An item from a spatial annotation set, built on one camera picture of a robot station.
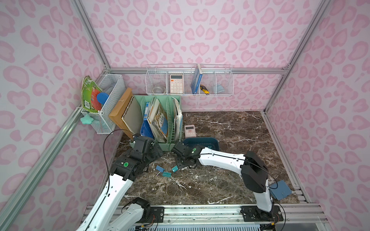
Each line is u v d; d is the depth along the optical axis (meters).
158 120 0.88
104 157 0.48
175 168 0.88
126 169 0.45
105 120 0.72
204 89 0.94
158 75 0.96
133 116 0.86
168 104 0.97
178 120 0.86
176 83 0.94
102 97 0.75
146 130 0.92
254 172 0.47
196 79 0.88
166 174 0.87
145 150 0.53
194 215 0.75
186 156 0.64
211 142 1.00
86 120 0.63
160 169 0.88
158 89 0.96
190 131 1.07
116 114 0.74
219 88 1.00
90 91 0.72
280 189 0.80
